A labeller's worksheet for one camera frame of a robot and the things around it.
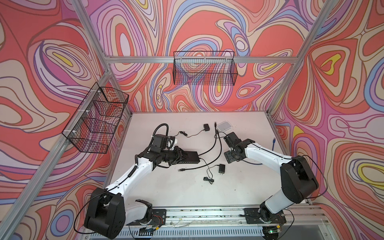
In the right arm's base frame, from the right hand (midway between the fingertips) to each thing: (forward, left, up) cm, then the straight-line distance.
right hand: (236, 158), depth 90 cm
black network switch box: (-4, +27, +10) cm, 29 cm away
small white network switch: (+26, +3, -2) cm, 27 cm away
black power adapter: (+27, +16, -1) cm, 31 cm away
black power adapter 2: (-5, +10, -3) cm, 11 cm away
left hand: (-4, +28, +12) cm, 31 cm away
